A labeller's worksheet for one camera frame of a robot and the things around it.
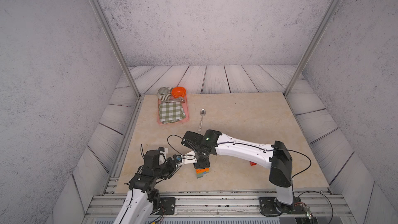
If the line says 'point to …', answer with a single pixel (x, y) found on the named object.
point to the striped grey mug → (164, 93)
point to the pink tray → (185, 106)
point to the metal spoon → (202, 112)
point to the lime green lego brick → (198, 177)
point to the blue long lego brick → (204, 172)
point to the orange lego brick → (199, 171)
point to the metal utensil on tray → (178, 99)
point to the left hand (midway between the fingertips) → (185, 164)
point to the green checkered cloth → (171, 112)
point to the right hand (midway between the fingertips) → (197, 161)
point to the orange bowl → (179, 92)
